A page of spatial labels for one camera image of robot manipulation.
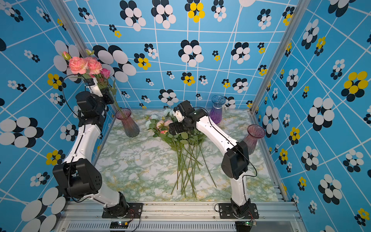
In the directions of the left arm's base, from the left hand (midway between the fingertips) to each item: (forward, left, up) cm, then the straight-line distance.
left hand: (108, 86), depth 76 cm
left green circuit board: (-57, -8, -43) cm, 72 cm away
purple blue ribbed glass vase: (+7, -62, -27) cm, 68 cm away
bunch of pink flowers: (-19, -44, -39) cm, 62 cm away
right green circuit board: (-57, -71, -40) cm, 100 cm away
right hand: (-12, -37, -21) cm, 44 cm away
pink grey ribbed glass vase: (-5, -3, -32) cm, 32 cm away
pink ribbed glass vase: (-13, -82, -23) cm, 87 cm away
